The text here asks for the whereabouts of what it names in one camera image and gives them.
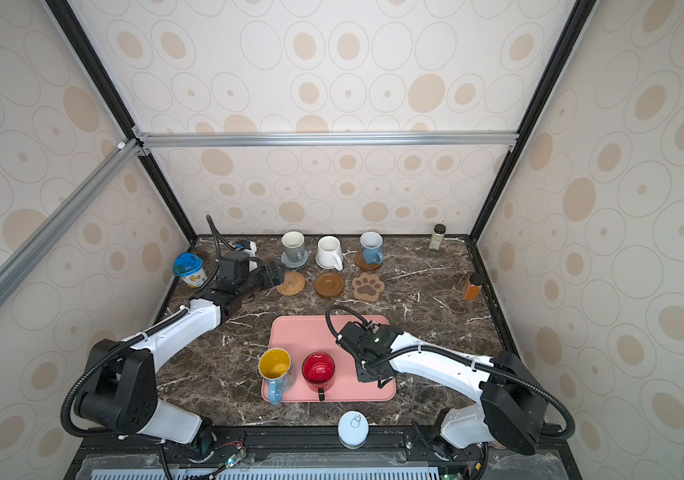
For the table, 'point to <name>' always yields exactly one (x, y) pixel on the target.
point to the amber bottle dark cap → (475, 286)
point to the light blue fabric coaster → (294, 265)
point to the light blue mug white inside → (371, 247)
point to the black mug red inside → (318, 370)
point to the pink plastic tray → (304, 335)
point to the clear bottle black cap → (437, 238)
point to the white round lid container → (353, 429)
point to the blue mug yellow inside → (274, 364)
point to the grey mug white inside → (293, 243)
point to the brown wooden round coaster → (363, 265)
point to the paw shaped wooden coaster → (367, 287)
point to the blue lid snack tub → (190, 268)
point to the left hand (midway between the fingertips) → (282, 262)
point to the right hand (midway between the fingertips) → (371, 372)
